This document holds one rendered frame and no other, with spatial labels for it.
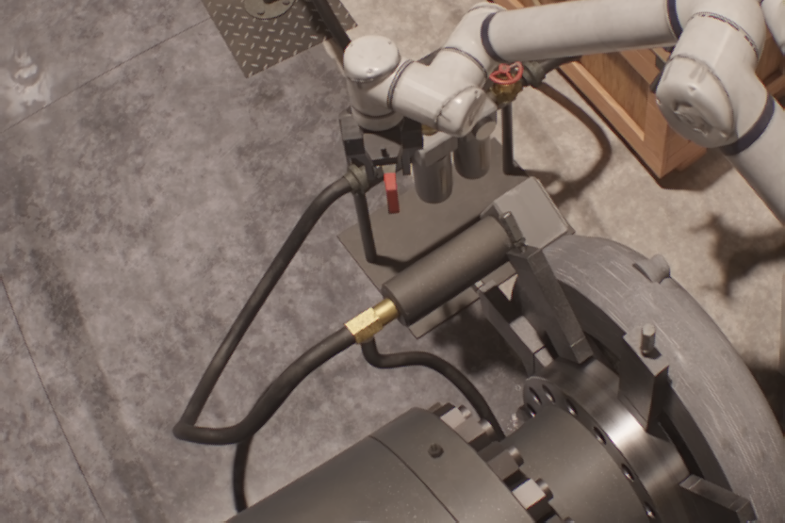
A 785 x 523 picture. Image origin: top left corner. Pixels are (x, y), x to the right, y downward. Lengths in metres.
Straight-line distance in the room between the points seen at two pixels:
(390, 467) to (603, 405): 0.32
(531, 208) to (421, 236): 0.93
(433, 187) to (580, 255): 0.78
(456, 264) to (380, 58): 0.33
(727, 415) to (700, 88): 0.45
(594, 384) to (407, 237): 1.10
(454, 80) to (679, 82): 0.55
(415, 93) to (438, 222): 0.93
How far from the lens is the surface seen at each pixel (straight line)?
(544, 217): 2.10
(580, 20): 1.99
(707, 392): 1.81
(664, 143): 2.92
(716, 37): 1.72
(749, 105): 1.72
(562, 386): 2.01
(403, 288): 2.06
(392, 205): 2.49
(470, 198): 3.04
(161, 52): 3.40
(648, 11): 1.89
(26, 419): 3.01
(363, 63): 2.13
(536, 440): 2.02
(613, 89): 3.04
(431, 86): 2.12
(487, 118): 2.62
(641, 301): 1.86
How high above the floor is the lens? 2.63
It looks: 61 degrees down
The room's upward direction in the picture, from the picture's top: 10 degrees counter-clockwise
